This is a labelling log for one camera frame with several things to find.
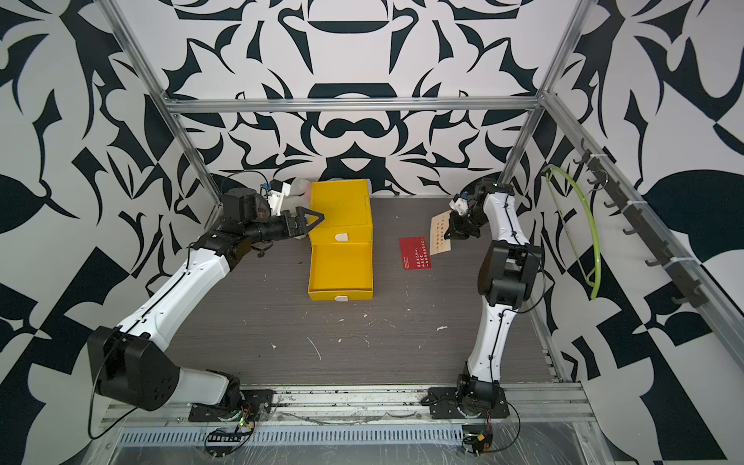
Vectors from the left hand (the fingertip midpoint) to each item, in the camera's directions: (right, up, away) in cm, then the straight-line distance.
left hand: (313, 214), depth 76 cm
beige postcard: (+38, -4, +22) cm, 44 cm away
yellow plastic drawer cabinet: (+8, -6, +8) cm, 13 cm away
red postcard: (+30, -13, +28) cm, 43 cm away
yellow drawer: (+5, -17, +17) cm, 25 cm away
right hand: (+40, -5, +18) cm, 44 cm away
